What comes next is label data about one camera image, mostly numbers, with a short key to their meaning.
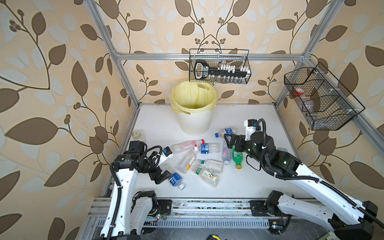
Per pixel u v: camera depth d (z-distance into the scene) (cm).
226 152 89
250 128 60
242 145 60
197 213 74
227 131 99
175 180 79
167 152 63
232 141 61
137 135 91
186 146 91
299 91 81
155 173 63
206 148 89
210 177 79
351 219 39
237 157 86
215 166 86
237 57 91
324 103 73
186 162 90
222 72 83
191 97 104
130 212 56
